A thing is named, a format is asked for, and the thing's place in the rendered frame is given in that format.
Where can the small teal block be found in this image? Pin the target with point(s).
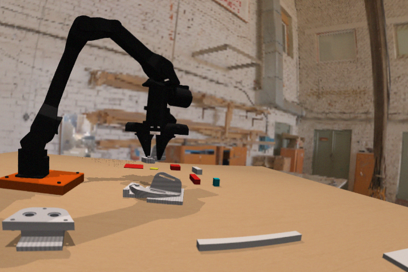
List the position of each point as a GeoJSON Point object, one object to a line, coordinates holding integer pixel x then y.
{"type": "Point", "coordinates": [216, 181]}

